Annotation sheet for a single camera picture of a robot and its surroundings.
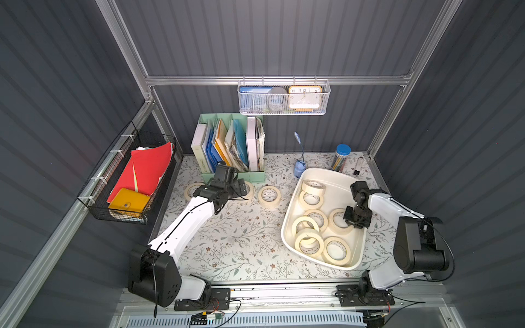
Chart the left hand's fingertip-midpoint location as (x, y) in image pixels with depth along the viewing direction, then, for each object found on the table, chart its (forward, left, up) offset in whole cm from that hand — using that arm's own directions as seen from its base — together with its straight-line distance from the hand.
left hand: (231, 185), depth 84 cm
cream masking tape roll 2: (+5, -6, -16) cm, 17 cm away
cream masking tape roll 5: (-7, -40, -16) cm, 43 cm away
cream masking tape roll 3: (+9, -39, -14) cm, 42 cm away
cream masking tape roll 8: (-17, -33, -9) cm, 38 cm away
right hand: (-10, -54, -16) cm, 58 cm away
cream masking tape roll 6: (-9, -31, -12) cm, 34 cm away
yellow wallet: (-15, +30, +12) cm, 36 cm away
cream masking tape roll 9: (-21, -44, -18) cm, 52 cm away
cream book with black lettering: (+16, +15, +6) cm, 23 cm away
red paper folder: (-3, +28, +14) cm, 32 cm away
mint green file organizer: (+25, 0, +4) cm, 26 cm away
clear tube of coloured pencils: (+19, -51, +1) cm, 55 cm away
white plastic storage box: (-14, -35, -11) cm, 39 cm away
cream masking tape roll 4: (+3, -37, -17) cm, 41 cm away
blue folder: (+18, +10, +2) cm, 20 cm away
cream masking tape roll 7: (-13, -47, -16) cm, 51 cm away
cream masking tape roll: (+1, -16, -16) cm, 23 cm away
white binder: (+20, -8, +5) cm, 22 cm away
